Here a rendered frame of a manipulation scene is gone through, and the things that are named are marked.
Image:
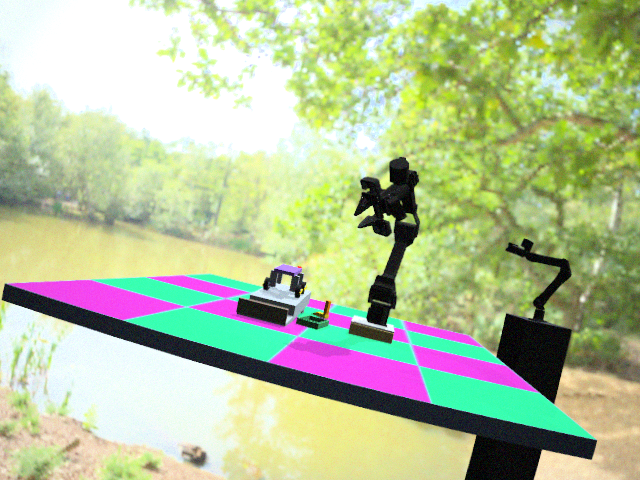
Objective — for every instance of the green tray rim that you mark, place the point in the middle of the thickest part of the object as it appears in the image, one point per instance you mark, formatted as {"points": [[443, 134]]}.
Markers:
{"points": [[320, 322]]}

